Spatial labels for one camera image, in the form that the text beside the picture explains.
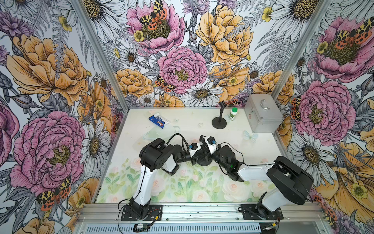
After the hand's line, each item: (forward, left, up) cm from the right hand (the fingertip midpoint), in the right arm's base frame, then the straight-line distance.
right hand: (203, 146), depth 87 cm
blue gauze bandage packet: (+28, +30, -7) cm, 42 cm away
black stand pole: (-3, 0, +5) cm, 6 cm away
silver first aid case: (+20, -41, +4) cm, 46 cm away
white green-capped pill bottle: (+29, -25, -4) cm, 38 cm away
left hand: (-1, -2, -8) cm, 8 cm away
